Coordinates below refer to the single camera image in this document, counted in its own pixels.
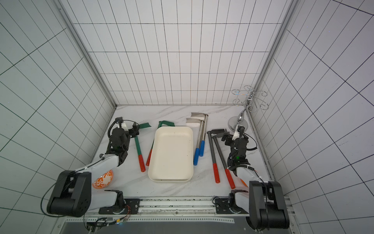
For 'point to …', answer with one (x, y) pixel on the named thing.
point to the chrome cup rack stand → (250, 104)
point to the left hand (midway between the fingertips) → (128, 125)
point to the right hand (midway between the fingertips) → (235, 129)
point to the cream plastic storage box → (171, 158)
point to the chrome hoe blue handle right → (203, 117)
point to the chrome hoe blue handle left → (192, 122)
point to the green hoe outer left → (140, 159)
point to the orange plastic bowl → (244, 183)
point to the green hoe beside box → (161, 123)
